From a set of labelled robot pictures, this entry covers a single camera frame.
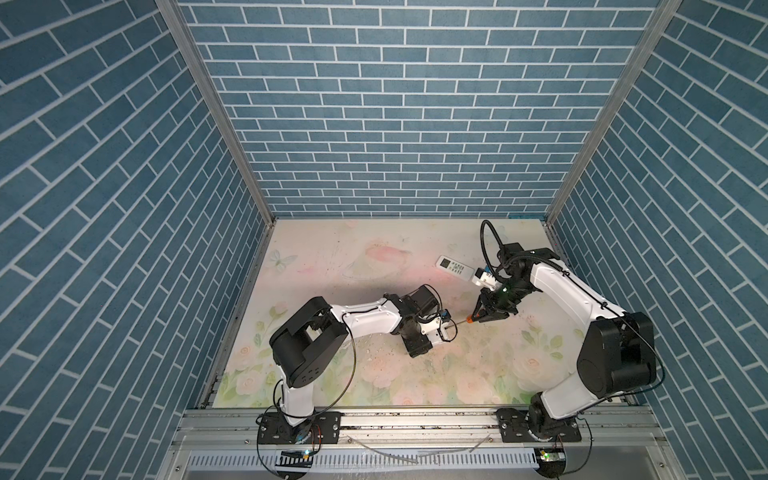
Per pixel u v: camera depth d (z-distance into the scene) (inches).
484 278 31.7
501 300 28.8
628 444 29.5
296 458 28.4
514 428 29.0
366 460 30.3
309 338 20.1
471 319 31.6
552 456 29.0
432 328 30.5
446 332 35.2
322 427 29.0
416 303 28.3
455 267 41.3
